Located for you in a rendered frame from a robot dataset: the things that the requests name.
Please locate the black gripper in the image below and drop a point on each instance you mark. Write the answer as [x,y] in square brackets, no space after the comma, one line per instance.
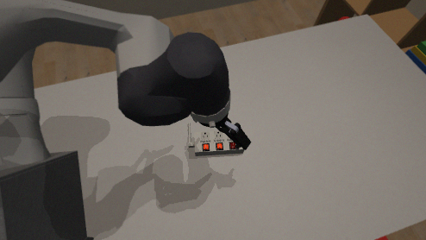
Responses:
[234,132]

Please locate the grey power strip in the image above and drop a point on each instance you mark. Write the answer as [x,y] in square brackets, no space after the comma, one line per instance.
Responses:
[212,143]

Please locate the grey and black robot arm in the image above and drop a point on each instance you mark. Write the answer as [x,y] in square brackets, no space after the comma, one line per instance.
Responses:
[161,79]

